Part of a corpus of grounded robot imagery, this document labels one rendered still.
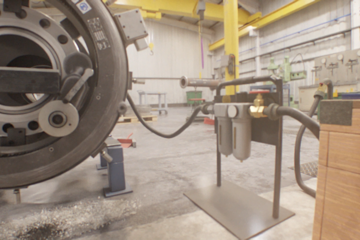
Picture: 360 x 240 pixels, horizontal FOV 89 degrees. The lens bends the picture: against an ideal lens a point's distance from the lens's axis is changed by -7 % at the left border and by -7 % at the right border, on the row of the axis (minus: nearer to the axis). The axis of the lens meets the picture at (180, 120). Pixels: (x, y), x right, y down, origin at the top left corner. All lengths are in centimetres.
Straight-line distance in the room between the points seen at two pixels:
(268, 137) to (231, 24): 360
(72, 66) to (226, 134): 65
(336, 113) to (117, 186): 99
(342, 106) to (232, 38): 382
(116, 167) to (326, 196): 91
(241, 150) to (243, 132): 8
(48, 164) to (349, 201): 76
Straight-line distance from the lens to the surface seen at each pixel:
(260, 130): 84
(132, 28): 80
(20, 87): 70
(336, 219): 50
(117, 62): 72
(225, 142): 89
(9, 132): 85
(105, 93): 70
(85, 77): 69
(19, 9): 89
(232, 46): 415
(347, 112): 44
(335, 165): 47
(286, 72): 1142
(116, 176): 111
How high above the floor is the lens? 47
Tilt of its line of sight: 5 degrees down
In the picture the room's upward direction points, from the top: 2 degrees counter-clockwise
